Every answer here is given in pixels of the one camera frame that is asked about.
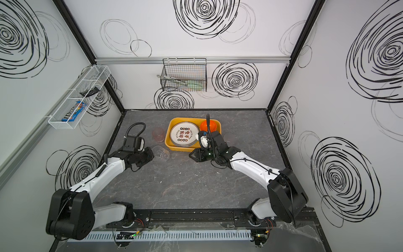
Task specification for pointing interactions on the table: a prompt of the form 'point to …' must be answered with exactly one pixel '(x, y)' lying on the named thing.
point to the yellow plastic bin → (172, 121)
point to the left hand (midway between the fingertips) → (156, 154)
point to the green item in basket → (195, 85)
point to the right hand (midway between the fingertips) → (189, 156)
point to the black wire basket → (186, 74)
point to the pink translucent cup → (158, 134)
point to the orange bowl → (203, 126)
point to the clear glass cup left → (159, 151)
